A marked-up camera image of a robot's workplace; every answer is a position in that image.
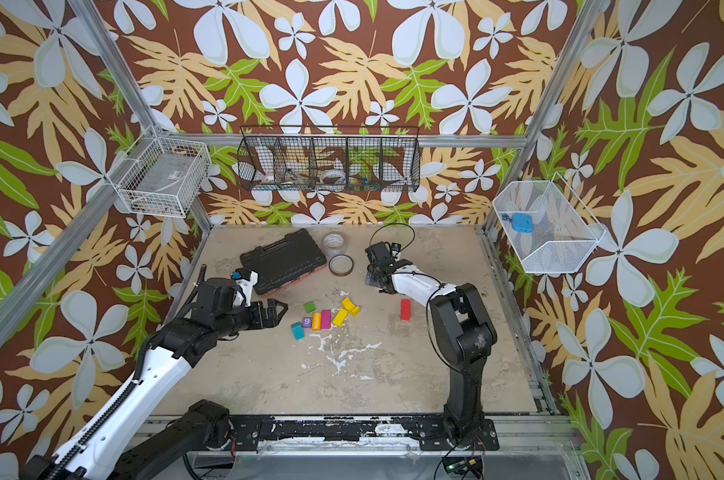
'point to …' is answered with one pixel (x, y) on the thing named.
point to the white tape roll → (332, 177)
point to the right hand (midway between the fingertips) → (381, 278)
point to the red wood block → (405, 309)
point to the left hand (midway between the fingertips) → (273, 304)
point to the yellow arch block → (349, 305)
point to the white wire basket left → (167, 177)
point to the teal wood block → (298, 330)
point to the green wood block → (310, 307)
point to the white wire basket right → (565, 232)
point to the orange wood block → (316, 321)
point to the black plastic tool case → (284, 262)
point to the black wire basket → (331, 158)
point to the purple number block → (306, 322)
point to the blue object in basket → (522, 223)
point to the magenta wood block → (325, 319)
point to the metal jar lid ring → (341, 265)
